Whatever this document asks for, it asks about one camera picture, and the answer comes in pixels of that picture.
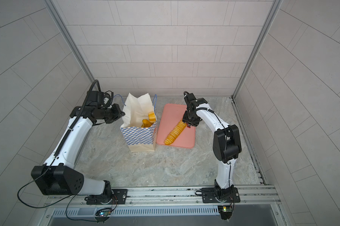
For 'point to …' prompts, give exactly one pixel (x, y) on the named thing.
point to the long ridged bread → (175, 133)
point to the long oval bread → (146, 123)
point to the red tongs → (188, 125)
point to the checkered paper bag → (136, 109)
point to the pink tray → (170, 115)
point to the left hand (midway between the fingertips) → (127, 110)
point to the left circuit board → (103, 213)
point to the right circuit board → (226, 211)
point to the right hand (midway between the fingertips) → (186, 121)
